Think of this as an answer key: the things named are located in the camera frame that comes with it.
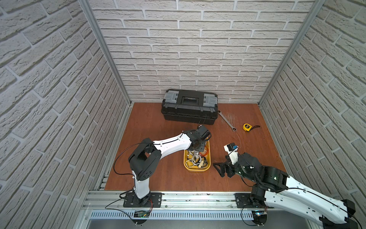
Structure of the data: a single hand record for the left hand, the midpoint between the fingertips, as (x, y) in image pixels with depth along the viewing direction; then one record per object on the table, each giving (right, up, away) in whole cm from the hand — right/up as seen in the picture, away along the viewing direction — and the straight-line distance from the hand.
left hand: (202, 145), depth 88 cm
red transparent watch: (+1, -5, 0) cm, 5 cm away
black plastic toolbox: (-7, +25, +8) cm, 27 cm away
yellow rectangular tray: (-5, -13, -6) cm, 15 cm away
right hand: (+8, -5, -16) cm, 19 cm away
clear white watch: (-4, -9, -1) cm, 10 cm away
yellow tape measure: (+35, +10, +15) cm, 40 cm away
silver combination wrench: (+25, +9, +15) cm, 30 cm away
